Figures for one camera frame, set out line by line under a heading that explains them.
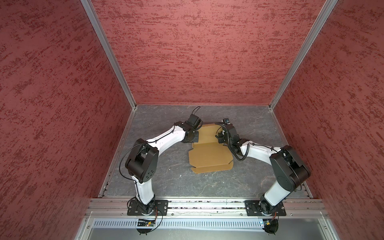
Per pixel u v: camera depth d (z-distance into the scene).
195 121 0.73
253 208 0.74
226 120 0.82
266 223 0.71
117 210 0.75
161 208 0.75
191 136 0.71
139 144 0.48
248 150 0.59
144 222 0.73
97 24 0.76
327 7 0.71
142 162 0.48
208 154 0.88
